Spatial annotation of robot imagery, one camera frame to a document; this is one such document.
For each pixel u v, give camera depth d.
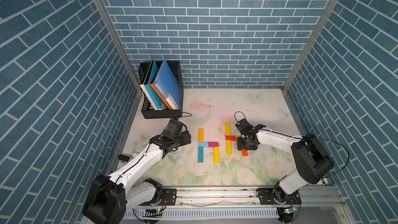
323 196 0.75
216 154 0.87
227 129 0.97
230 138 0.95
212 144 0.91
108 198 0.40
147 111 1.03
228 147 0.90
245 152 0.87
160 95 0.88
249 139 0.67
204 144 0.92
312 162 0.45
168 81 1.01
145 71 0.99
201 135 0.96
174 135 0.63
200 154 0.87
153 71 0.89
